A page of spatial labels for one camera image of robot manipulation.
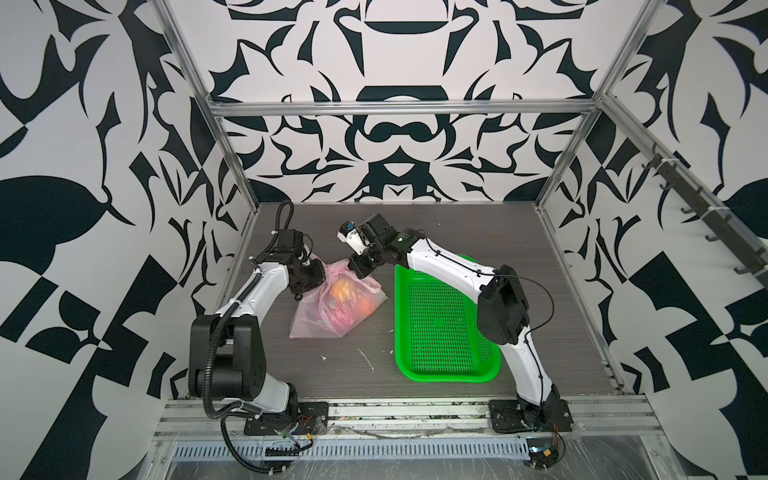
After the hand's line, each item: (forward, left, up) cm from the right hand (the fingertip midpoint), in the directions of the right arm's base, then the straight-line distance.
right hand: (347, 260), depth 87 cm
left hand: (-2, +9, -5) cm, 10 cm away
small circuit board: (-44, -47, -15) cm, 67 cm away
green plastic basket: (-17, -26, -14) cm, 34 cm away
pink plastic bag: (-11, +1, -5) cm, 12 cm away
